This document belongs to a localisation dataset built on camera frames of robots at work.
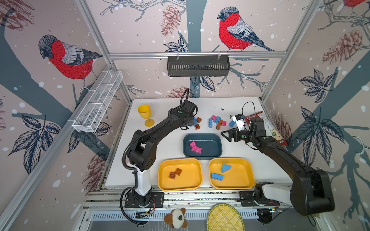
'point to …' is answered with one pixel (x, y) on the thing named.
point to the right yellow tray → (240, 176)
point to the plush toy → (177, 218)
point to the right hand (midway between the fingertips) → (226, 132)
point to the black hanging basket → (198, 65)
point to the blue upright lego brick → (210, 122)
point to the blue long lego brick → (217, 176)
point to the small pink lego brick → (200, 150)
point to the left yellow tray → (191, 178)
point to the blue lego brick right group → (218, 118)
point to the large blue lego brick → (195, 122)
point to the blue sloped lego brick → (225, 168)
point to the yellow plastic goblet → (145, 112)
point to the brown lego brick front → (178, 172)
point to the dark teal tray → (210, 144)
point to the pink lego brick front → (196, 149)
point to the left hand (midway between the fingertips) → (190, 121)
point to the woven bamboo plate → (224, 217)
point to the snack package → (270, 131)
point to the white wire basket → (89, 117)
